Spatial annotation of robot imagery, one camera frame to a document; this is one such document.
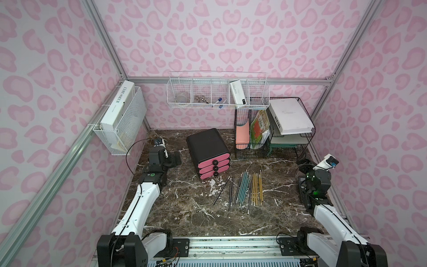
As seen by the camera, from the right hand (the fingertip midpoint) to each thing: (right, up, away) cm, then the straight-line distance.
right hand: (310, 154), depth 80 cm
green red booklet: (-19, +14, +21) cm, 32 cm away
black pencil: (-38, -22, +8) cm, 45 cm away
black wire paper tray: (-1, +6, +11) cm, 12 cm away
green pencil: (-30, -19, +11) cm, 37 cm away
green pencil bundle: (-32, -21, +10) cm, 39 cm away
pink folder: (-28, +10, +34) cm, 45 cm away
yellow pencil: (-24, -19, +11) cm, 32 cm away
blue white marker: (-44, +32, +21) cm, 58 cm away
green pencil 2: (-29, -20, +11) cm, 37 cm away
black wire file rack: (-28, +24, +37) cm, 52 cm away
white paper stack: (-4, +20, +13) cm, 25 cm away
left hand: (-69, +1, +3) cm, 69 cm away
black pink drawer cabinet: (-49, 0, +7) cm, 50 cm away
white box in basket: (-34, +34, +11) cm, 49 cm away
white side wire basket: (-87, +6, -7) cm, 88 cm away
